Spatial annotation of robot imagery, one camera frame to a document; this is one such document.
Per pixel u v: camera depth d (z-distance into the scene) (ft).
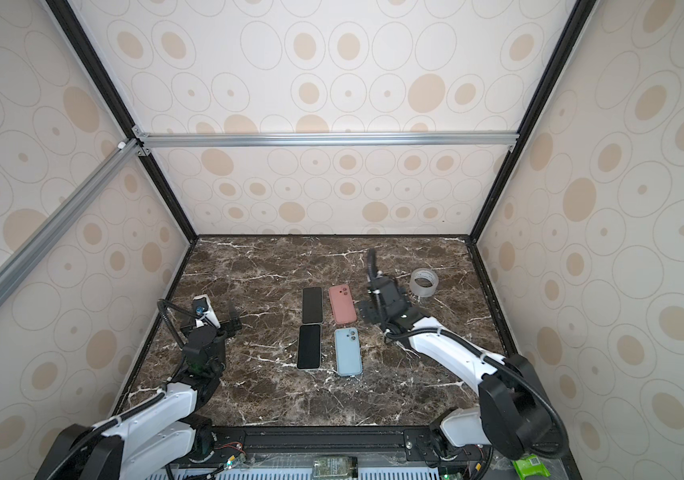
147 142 3.01
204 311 2.28
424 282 3.46
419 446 2.39
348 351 2.97
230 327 2.55
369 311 2.55
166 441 1.86
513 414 1.36
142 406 1.66
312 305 3.28
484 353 1.53
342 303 3.31
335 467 2.21
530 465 2.30
